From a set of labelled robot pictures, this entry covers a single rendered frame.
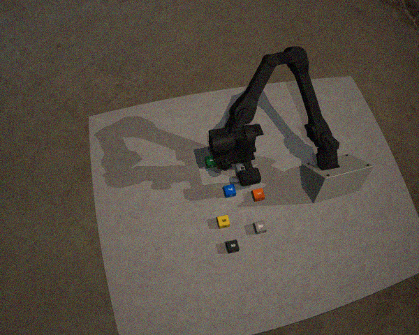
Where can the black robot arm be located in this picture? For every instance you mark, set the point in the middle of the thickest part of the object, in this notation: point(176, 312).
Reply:
point(236, 133)

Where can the green block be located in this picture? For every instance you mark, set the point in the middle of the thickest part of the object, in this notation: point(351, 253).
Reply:
point(210, 162)

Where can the blue block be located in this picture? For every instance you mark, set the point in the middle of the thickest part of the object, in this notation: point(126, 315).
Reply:
point(229, 191)

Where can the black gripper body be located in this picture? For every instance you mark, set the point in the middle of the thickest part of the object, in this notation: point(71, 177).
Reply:
point(250, 175)

